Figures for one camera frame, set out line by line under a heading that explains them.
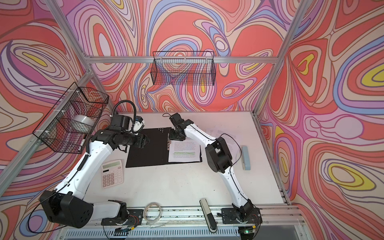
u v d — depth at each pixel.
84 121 0.73
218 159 0.59
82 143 0.72
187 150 0.98
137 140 0.69
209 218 0.69
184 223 0.73
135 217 0.72
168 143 1.01
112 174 0.86
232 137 0.61
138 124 0.71
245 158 0.88
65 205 0.38
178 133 0.74
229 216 0.73
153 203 0.77
